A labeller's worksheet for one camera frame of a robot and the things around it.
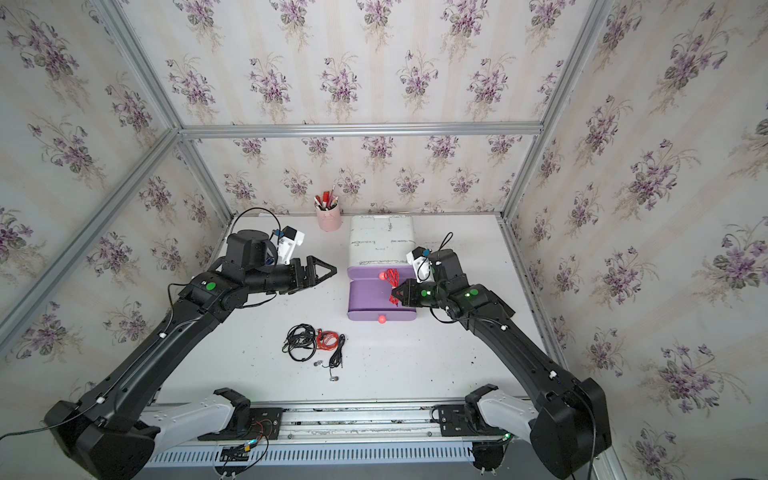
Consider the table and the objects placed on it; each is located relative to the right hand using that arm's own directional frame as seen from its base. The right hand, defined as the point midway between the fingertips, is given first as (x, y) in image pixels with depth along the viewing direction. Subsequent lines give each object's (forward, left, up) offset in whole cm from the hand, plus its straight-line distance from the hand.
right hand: (397, 292), depth 77 cm
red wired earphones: (+3, +1, +3) cm, 4 cm away
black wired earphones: (-7, +28, -17) cm, 33 cm away
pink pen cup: (+38, +26, -13) cm, 48 cm away
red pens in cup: (+44, +27, -8) cm, 52 cm away
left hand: (-2, +16, +10) cm, 19 cm away
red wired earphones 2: (-6, +20, -17) cm, 27 cm away
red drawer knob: (+4, +4, +1) cm, 6 cm away
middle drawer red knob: (-4, +4, -8) cm, 10 cm away
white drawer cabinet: (+15, +5, +3) cm, 16 cm away
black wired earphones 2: (-11, +17, -18) cm, 27 cm away
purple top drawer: (+5, -2, +2) cm, 6 cm away
